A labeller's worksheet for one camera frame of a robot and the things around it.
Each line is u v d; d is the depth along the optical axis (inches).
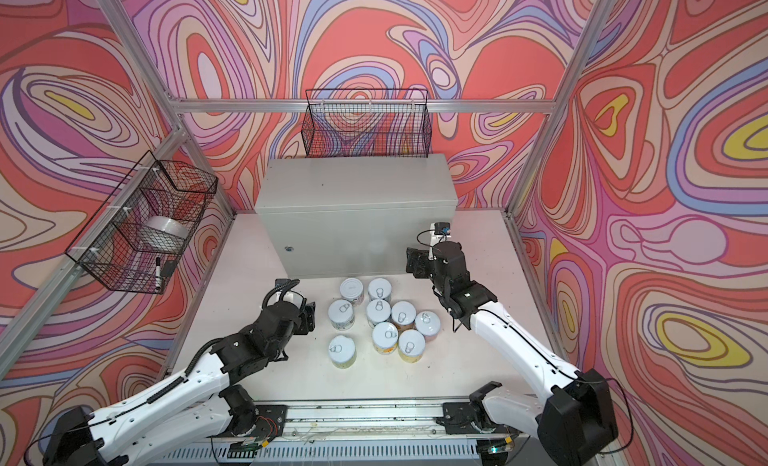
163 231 27.7
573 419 15.3
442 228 26.6
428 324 33.2
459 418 28.9
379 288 35.8
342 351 31.4
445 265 22.6
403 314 33.9
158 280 28.2
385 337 32.3
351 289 35.9
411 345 31.6
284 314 24.4
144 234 27.6
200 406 23.1
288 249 34.3
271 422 28.4
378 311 34.1
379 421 29.5
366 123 37.0
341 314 34.0
